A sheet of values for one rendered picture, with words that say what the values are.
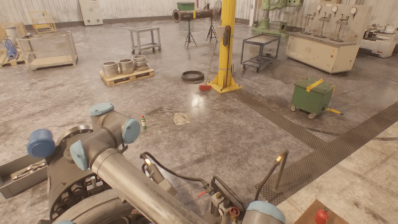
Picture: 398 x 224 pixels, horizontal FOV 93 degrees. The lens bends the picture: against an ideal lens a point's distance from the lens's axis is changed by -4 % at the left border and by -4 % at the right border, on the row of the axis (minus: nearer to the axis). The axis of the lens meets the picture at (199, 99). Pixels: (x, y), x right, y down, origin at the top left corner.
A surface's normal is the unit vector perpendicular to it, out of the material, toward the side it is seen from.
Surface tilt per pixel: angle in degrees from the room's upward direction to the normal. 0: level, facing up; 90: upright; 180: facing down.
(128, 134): 92
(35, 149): 90
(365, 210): 0
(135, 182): 22
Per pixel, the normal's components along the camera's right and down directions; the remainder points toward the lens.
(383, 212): 0.00, -0.88
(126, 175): 0.14, -0.66
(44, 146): 0.58, 0.39
